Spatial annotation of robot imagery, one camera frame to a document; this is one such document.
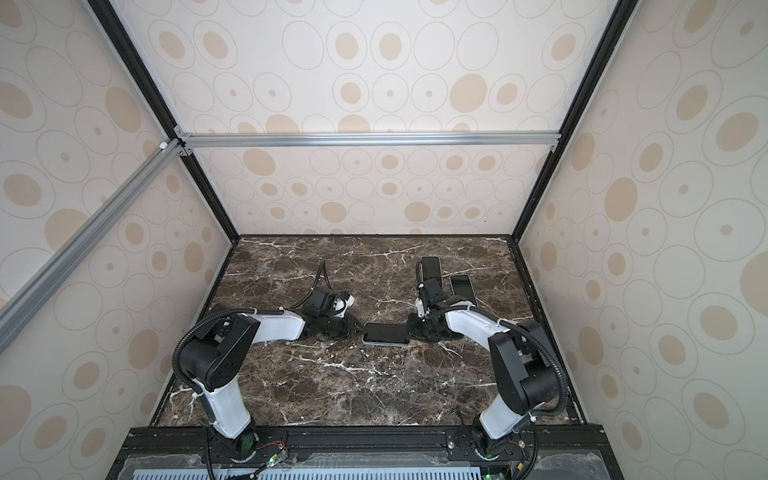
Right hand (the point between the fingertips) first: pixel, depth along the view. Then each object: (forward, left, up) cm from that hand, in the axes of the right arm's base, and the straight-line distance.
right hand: (410, 334), depth 91 cm
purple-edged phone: (+1, +7, -1) cm, 7 cm away
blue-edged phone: (+19, -20, -3) cm, 28 cm away
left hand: (+1, +11, +2) cm, 11 cm away
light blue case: (-2, +8, -2) cm, 8 cm away
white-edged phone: (+28, -10, -3) cm, 30 cm away
